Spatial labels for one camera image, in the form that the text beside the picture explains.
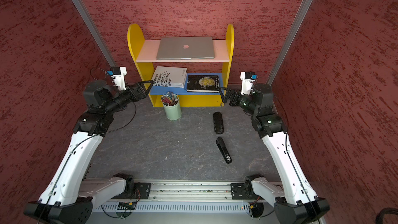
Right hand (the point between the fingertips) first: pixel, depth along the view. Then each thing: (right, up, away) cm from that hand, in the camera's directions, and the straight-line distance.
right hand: (225, 92), depth 67 cm
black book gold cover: (-10, +7, +33) cm, 35 cm away
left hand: (-34, +2, -3) cm, 34 cm away
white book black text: (-32, +12, +34) cm, 48 cm away
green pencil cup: (-29, -11, +29) cm, 42 cm away
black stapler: (+2, -32, +18) cm, 36 cm away
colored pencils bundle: (-31, -3, +27) cm, 42 cm away
